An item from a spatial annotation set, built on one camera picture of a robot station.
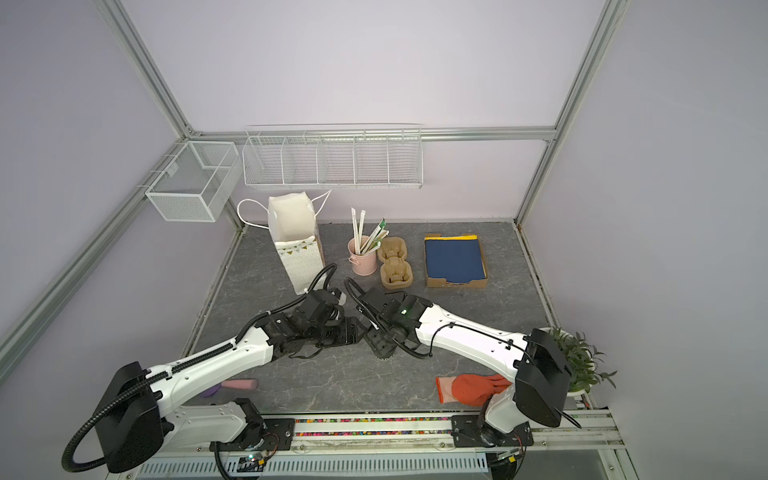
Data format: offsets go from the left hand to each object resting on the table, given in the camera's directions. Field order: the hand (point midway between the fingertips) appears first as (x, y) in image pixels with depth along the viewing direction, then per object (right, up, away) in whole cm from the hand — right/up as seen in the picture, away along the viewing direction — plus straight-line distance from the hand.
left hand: (358, 338), depth 79 cm
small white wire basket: (-56, +46, +20) cm, 75 cm away
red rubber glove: (+30, -14, 0) cm, 33 cm away
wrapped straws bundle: (+3, +27, +16) cm, 31 cm away
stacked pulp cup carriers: (+10, +16, +23) cm, 30 cm away
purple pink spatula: (-30, -12, 0) cm, 32 cm away
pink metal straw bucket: (-1, +19, +21) cm, 28 cm away
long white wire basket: (-12, +54, +22) cm, 60 cm away
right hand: (+7, -1, 0) cm, 7 cm away
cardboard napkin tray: (+26, +12, +20) cm, 35 cm away
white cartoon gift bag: (-26, +32, +26) cm, 49 cm away
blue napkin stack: (+32, +20, +30) cm, 48 cm away
